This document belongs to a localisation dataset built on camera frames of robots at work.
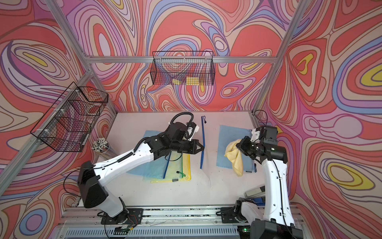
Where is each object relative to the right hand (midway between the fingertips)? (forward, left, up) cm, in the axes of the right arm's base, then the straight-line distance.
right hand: (237, 148), depth 73 cm
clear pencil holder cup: (+7, +71, -3) cm, 72 cm away
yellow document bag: (-1, +26, -22) cm, 34 cm away
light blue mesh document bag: (+25, -4, -22) cm, 33 cm away
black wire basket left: (+19, +85, +9) cm, 88 cm away
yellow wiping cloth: (-3, +2, 0) cm, 4 cm away
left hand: (-1, +15, +3) cm, 16 cm away
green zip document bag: (-1, +34, -21) cm, 40 cm away
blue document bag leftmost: (+1, +45, -21) cm, 50 cm away
